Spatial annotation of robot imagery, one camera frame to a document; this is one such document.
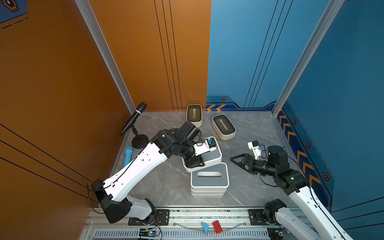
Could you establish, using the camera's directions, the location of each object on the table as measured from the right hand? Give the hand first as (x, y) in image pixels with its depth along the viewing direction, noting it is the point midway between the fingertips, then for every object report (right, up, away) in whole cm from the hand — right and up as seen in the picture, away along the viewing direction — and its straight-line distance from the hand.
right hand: (235, 162), depth 70 cm
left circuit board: (-41, -34, +1) cm, 53 cm away
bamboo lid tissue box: (-12, -21, +10) cm, 26 cm away
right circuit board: (+19, -34, 0) cm, 39 cm away
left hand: (-16, +3, -2) cm, 16 cm away
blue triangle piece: (-14, -31, 0) cm, 34 cm away
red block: (-8, -31, 0) cm, 32 cm away
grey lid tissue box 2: (-10, -7, -1) cm, 12 cm away
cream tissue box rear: (-20, +25, +40) cm, 51 cm away
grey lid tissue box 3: (-12, -17, +6) cm, 22 cm away
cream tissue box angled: (+1, +17, +33) cm, 37 cm away
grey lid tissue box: (-13, +3, -5) cm, 14 cm away
